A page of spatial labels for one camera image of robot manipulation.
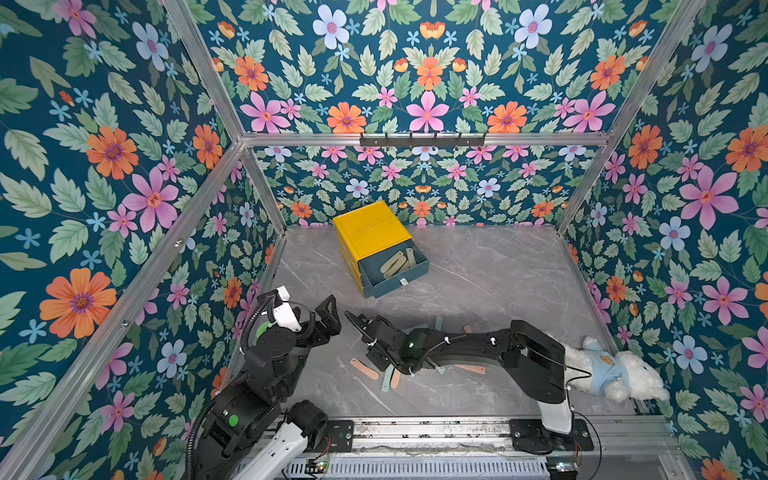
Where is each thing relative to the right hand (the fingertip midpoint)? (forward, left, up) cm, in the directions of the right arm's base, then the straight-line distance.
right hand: (378, 336), depth 86 cm
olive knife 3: (+17, -5, +11) cm, 21 cm away
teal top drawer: (+9, +1, +16) cm, 18 cm away
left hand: (-5, +9, +26) cm, 28 cm away
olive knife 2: (+19, -9, +12) cm, 25 cm away
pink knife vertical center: (-11, -6, -4) cm, 13 cm away
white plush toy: (-11, -61, +4) cm, 62 cm away
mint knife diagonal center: (-7, -18, -5) cm, 20 cm away
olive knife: (+19, -3, +12) cm, 23 cm away
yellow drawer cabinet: (+27, +4, +17) cm, 32 cm away
